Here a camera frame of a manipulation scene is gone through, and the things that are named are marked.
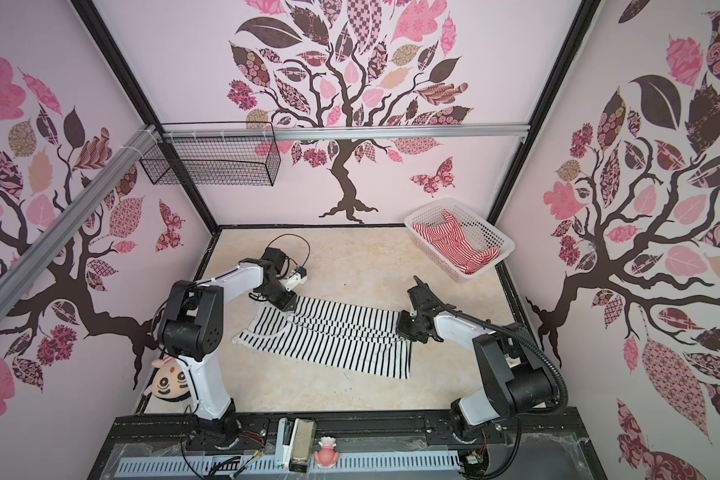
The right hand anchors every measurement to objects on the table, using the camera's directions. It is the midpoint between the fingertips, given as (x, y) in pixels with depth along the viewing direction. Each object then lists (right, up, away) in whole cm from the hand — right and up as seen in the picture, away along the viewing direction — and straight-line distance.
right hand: (398, 326), depth 92 cm
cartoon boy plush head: (-60, -9, -18) cm, 63 cm away
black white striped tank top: (-13, -2, -2) cm, 14 cm away
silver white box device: (-27, -22, -22) cm, 42 cm away
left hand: (-36, +6, +5) cm, 37 cm away
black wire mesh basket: (-73, +62, +30) cm, 100 cm away
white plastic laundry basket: (+34, +31, +19) cm, 50 cm away
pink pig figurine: (-19, -25, -24) cm, 39 cm away
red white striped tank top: (+23, +30, +25) cm, 46 cm away
